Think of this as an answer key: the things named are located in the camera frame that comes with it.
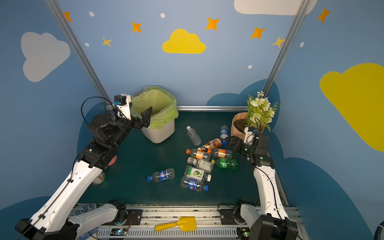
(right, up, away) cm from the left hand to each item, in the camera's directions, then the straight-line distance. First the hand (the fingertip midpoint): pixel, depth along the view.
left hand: (141, 104), depth 62 cm
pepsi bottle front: (+24, -42, +19) cm, 52 cm away
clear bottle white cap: (+22, -15, +40) cm, 48 cm away
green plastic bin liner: (+6, 0, +20) cm, 21 cm away
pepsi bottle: (+7, -37, +23) cm, 44 cm away
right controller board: (+47, -62, +10) cm, 78 cm away
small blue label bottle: (+44, -13, +42) cm, 62 cm away
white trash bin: (-2, -15, +36) cm, 39 cm away
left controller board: (-15, -61, +9) cm, 63 cm away
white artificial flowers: (+60, -2, +21) cm, 63 cm away
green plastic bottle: (+43, -32, +27) cm, 60 cm away
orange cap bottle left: (+25, -27, +31) cm, 48 cm away
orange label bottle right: (+40, -26, +31) cm, 57 cm away
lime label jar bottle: (+23, -37, +24) cm, 50 cm away
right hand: (+44, -16, +18) cm, 50 cm away
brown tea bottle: (+35, -21, +36) cm, 55 cm away
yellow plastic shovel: (+18, -58, +11) cm, 61 cm away
